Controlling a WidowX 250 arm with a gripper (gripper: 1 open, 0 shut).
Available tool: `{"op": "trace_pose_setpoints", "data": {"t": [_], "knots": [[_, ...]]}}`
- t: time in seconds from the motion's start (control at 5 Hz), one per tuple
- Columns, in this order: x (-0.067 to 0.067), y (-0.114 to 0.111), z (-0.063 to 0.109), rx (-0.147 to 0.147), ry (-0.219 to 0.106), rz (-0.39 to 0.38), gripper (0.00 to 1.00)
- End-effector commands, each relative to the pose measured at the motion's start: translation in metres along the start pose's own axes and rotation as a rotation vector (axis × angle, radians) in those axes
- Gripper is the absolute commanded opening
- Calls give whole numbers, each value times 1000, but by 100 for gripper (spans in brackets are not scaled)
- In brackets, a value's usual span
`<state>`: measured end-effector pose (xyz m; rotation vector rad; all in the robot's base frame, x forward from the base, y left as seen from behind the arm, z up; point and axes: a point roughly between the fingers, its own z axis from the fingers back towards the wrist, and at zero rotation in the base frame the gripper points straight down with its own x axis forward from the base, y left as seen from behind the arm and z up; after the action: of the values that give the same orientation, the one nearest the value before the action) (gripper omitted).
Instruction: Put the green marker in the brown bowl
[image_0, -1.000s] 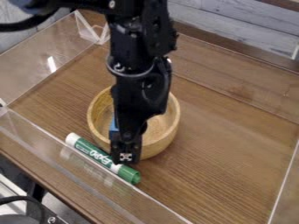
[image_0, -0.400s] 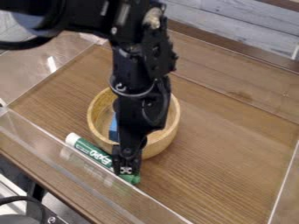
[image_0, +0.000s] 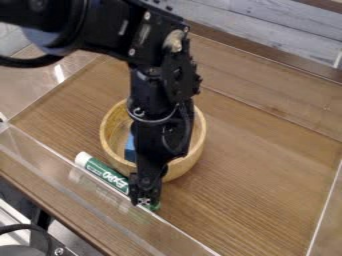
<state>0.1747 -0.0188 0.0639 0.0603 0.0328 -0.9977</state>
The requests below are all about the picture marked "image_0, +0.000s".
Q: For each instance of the green Expo marker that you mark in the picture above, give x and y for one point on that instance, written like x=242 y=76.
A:
x=102 y=171

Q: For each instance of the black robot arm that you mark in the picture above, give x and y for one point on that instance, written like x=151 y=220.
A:
x=146 y=36

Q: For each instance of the blue foam block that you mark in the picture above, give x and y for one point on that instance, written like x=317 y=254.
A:
x=130 y=150

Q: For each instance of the clear acrylic front wall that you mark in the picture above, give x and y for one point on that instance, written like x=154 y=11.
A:
x=37 y=148

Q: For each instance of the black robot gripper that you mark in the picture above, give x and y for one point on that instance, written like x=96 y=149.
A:
x=162 y=140

